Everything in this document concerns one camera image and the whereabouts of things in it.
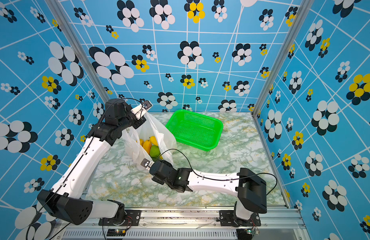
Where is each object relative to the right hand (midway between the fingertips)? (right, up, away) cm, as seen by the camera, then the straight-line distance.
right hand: (157, 165), depth 76 cm
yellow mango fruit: (-9, +8, +13) cm, 18 cm away
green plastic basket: (+24, +16, +33) cm, 43 cm away
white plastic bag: (-3, +19, -5) cm, 20 cm away
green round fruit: (-5, +4, +13) cm, 15 cm away
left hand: (-7, +29, -2) cm, 30 cm away
